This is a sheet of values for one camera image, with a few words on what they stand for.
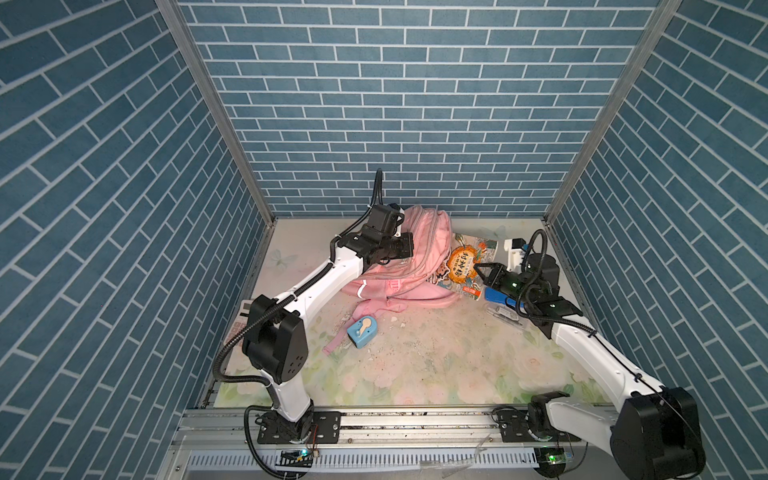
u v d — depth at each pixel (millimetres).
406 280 877
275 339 450
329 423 742
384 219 643
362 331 826
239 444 726
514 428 734
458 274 843
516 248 741
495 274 708
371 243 617
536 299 630
